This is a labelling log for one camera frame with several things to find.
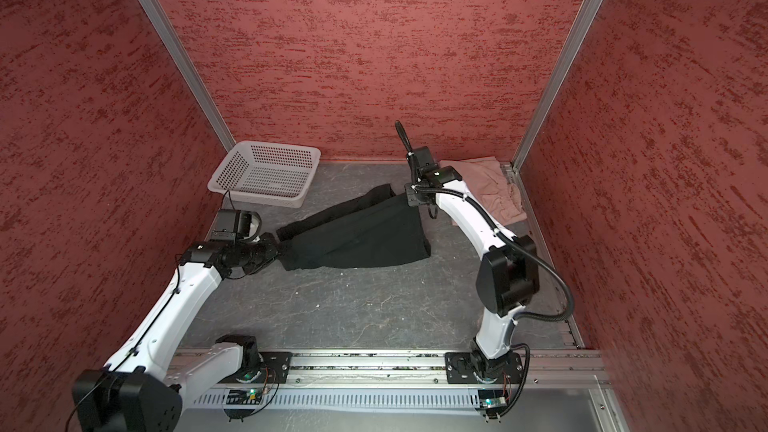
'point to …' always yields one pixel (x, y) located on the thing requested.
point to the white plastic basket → (268, 174)
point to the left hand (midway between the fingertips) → (281, 257)
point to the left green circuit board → (244, 397)
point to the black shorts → (375, 227)
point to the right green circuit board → (491, 398)
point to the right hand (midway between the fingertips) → (420, 198)
